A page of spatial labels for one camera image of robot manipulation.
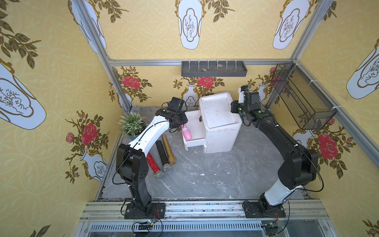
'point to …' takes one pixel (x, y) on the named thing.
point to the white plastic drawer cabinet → (222, 128)
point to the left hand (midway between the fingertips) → (183, 120)
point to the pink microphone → (187, 133)
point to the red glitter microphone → (158, 174)
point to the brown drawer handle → (200, 118)
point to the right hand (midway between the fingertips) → (228, 104)
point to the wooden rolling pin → (171, 159)
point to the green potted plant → (132, 124)
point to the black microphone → (167, 167)
